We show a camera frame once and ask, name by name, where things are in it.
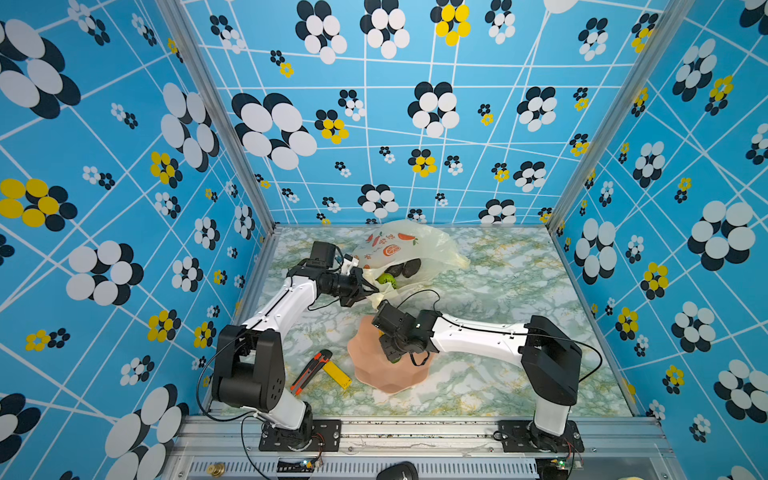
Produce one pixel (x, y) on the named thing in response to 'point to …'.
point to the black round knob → (404, 470)
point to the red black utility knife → (309, 373)
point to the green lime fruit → (387, 277)
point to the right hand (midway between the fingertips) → (389, 344)
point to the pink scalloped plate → (373, 367)
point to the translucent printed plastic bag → (392, 241)
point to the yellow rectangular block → (338, 375)
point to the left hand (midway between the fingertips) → (380, 289)
